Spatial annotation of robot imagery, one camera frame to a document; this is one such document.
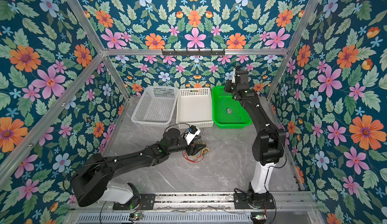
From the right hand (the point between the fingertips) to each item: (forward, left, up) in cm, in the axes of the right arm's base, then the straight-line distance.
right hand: (234, 79), depth 87 cm
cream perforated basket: (+3, +26, -29) cm, 39 cm away
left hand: (-32, +17, -15) cm, 39 cm away
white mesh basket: (+3, +55, -28) cm, 62 cm away
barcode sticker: (+2, 0, -31) cm, 31 cm away
